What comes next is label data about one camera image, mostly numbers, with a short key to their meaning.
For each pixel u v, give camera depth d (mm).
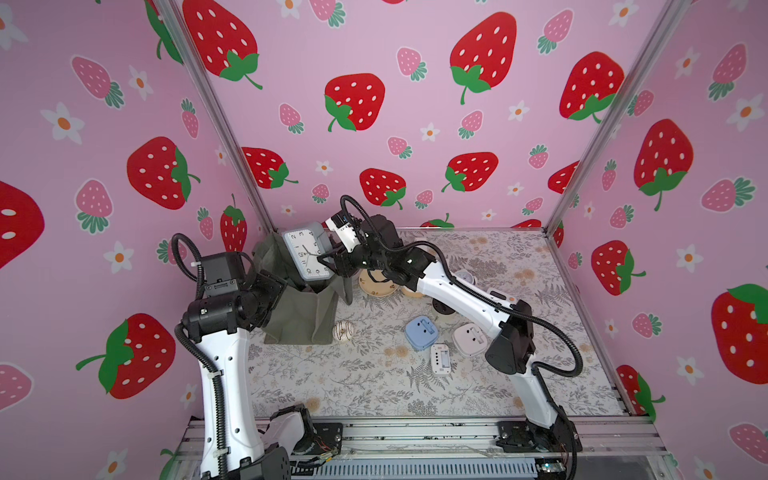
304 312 800
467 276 1016
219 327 423
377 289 1014
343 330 907
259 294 605
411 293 602
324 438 736
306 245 722
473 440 751
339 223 638
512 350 557
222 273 484
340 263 649
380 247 583
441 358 851
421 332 900
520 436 732
